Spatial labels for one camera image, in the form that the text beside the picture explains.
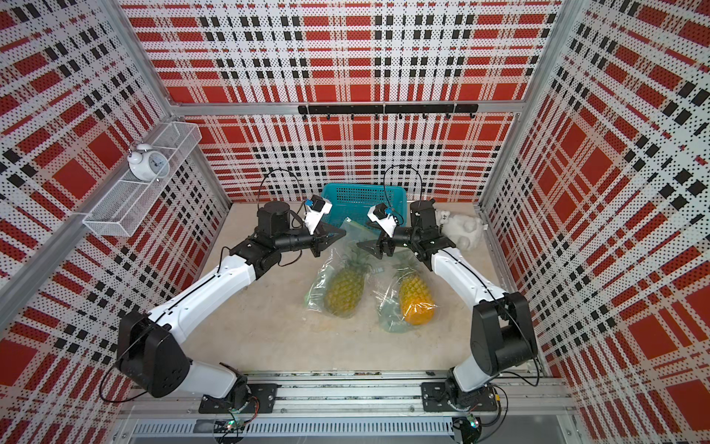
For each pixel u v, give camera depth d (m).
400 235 0.71
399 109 0.89
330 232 0.72
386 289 0.88
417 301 0.81
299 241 0.66
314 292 0.75
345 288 0.82
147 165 0.70
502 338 0.44
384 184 1.22
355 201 1.19
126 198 0.73
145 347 0.42
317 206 0.64
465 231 0.99
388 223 0.69
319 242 0.65
